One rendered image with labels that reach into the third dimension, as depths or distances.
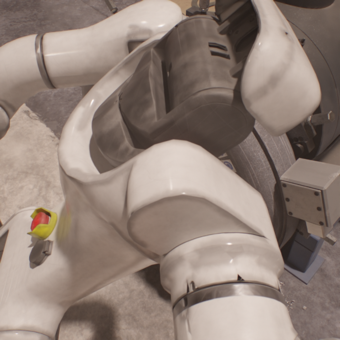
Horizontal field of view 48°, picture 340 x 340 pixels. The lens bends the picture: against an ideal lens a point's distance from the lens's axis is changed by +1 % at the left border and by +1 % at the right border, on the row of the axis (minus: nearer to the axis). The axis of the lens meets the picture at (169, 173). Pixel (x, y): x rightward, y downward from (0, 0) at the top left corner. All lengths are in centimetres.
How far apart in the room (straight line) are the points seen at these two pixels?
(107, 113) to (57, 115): 199
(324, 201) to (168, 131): 55
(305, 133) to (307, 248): 72
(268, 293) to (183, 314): 6
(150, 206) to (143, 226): 2
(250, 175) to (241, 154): 5
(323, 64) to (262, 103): 88
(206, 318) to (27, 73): 42
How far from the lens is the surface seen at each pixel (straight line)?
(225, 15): 36
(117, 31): 53
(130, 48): 54
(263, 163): 82
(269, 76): 27
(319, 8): 126
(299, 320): 155
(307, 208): 83
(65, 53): 56
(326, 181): 80
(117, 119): 32
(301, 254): 154
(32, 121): 234
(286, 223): 94
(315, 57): 113
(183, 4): 334
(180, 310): 28
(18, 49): 58
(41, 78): 57
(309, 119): 83
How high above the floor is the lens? 140
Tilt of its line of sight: 48 degrees down
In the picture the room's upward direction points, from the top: 4 degrees counter-clockwise
